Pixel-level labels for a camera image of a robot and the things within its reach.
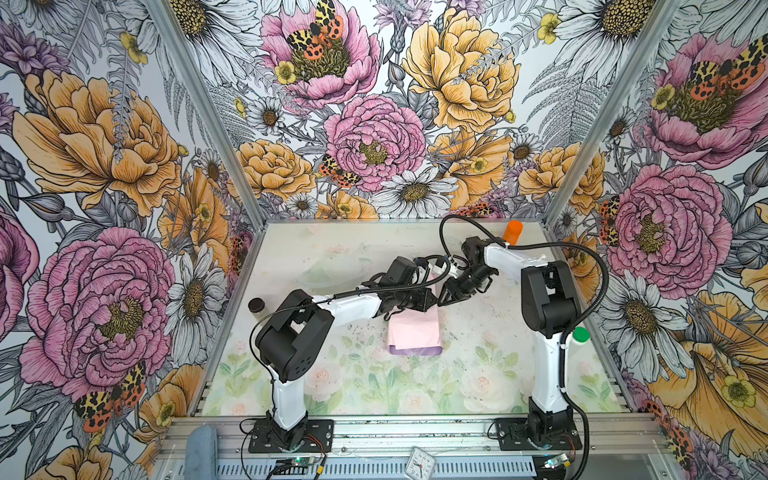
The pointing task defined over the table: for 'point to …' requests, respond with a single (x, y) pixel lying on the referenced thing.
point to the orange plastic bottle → (513, 231)
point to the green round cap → (581, 334)
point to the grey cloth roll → (201, 461)
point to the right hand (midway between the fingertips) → (447, 307)
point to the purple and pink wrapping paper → (414, 332)
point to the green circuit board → (303, 461)
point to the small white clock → (420, 465)
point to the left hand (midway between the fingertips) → (433, 307)
